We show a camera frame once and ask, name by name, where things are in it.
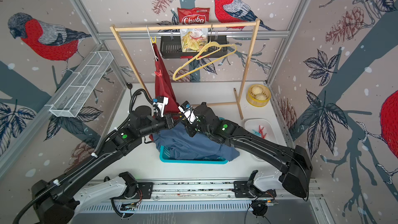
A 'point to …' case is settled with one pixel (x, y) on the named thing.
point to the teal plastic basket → (165, 156)
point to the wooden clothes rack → (240, 102)
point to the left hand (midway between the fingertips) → (185, 114)
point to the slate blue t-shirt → (178, 141)
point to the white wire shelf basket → (72, 99)
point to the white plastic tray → (272, 135)
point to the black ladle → (129, 85)
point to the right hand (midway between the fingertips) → (183, 119)
